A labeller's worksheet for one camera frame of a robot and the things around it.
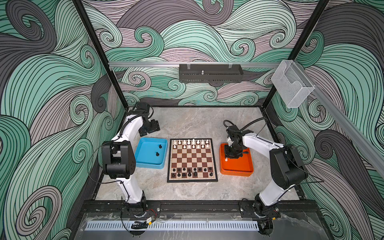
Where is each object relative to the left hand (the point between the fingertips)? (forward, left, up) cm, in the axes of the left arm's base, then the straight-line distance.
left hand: (153, 129), depth 91 cm
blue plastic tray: (-10, +2, -12) cm, 16 cm away
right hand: (-13, -46, -10) cm, 49 cm away
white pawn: (-14, -46, -10) cm, 49 cm away
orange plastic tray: (-19, -55, -10) cm, 59 cm away
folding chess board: (-15, -24, -11) cm, 31 cm away
